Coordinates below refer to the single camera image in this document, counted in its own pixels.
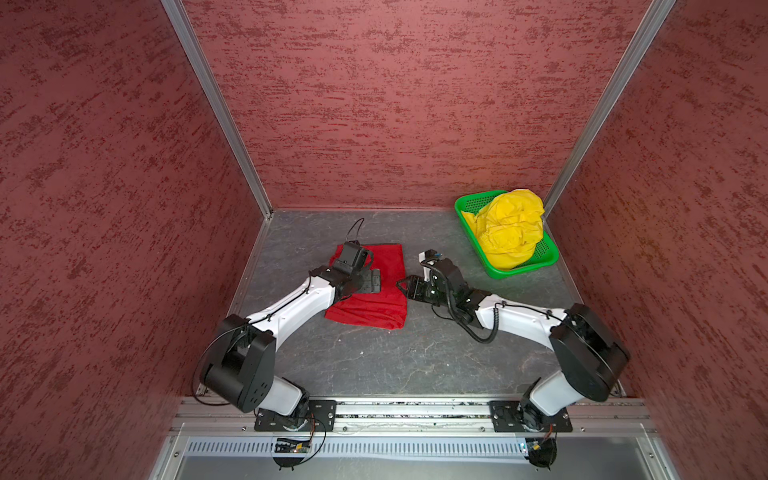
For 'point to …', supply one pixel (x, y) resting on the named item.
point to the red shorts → (386, 309)
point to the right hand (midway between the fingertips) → (399, 290)
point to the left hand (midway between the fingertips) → (363, 285)
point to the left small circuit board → (288, 445)
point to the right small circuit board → (541, 452)
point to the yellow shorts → (508, 226)
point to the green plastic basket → (546, 252)
